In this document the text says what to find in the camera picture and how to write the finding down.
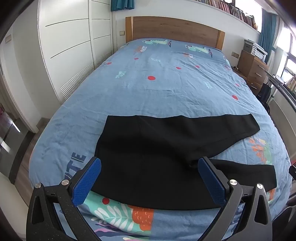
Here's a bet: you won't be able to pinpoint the short teal curtain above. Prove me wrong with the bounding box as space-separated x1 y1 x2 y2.
110 0 135 11

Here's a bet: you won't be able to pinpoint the blue printed bedsheet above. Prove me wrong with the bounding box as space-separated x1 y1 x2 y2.
28 38 292 241

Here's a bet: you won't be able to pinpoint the black pants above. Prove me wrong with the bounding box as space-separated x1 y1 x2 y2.
91 113 278 211

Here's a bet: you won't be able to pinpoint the white printer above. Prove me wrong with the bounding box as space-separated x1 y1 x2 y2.
244 39 268 62

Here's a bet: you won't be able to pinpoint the long teal curtain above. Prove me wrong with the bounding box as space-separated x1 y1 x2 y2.
257 8 278 64

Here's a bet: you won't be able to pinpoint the window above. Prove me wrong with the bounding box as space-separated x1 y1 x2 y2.
276 28 296 80

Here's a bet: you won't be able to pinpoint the row of books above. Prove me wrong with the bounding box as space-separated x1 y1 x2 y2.
196 0 258 30

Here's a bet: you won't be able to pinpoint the white wardrobe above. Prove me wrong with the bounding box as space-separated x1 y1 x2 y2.
37 0 114 107

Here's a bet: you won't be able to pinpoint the wooden headboard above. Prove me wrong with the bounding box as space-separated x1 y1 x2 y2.
125 16 226 51

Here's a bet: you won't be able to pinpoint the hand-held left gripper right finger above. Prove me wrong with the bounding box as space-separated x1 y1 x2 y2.
198 156 273 241

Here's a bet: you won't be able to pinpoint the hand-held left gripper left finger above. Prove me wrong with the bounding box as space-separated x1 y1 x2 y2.
26 157 102 241

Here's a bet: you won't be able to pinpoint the metal rail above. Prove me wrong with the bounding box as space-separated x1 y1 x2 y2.
265 71 296 105

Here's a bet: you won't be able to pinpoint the black bag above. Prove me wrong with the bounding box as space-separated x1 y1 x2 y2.
258 83 272 102

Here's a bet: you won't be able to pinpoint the wooden dresser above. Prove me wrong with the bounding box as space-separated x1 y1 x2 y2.
238 50 270 95

